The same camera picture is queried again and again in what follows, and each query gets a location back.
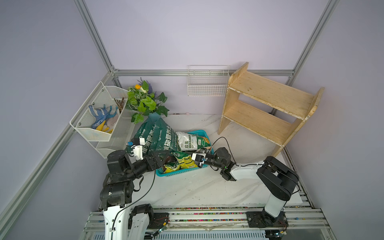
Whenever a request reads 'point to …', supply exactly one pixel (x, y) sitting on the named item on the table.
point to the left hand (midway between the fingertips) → (163, 154)
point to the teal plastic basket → (161, 172)
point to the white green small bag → (188, 142)
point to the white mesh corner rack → (113, 99)
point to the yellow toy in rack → (100, 128)
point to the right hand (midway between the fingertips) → (187, 151)
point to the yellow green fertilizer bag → (183, 160)
